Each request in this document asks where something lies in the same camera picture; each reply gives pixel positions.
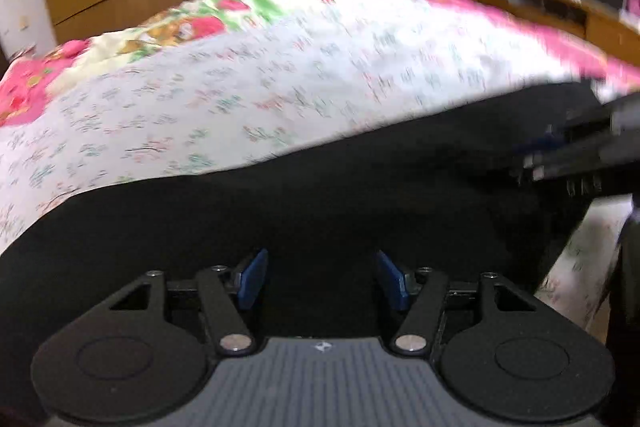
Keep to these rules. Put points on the black pants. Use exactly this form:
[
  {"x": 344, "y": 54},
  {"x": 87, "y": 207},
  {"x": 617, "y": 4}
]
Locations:
[{"x": 300, "y": 207}]

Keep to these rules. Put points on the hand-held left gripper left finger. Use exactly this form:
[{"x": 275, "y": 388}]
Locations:
[{"x": 252, "y": 279}]

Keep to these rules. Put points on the wall light switch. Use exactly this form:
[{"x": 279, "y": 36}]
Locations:
[{"x": 23, "y": 24}]

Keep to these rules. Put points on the pink cartoon quilt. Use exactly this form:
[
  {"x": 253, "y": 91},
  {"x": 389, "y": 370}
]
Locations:
[{"x": 200, "y": 22}]

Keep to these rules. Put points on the white floral bed sheet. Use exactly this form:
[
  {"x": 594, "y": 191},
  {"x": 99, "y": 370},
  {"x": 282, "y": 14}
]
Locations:
[{"x": 250, "y": 82}]

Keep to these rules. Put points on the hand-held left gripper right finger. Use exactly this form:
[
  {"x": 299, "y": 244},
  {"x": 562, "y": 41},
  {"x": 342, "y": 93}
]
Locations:
[{"x": 390, "y": 282}]

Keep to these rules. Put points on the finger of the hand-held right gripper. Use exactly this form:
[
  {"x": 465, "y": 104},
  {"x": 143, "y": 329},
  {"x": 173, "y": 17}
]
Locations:
[
  {"x": 560, "y": 168},
  {"x": 537, "y": 143}
]

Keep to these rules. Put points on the wooden tv stand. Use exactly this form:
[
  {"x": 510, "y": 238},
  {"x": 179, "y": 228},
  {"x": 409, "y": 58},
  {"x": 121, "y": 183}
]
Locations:
[{"x": 605, "y": 27}]

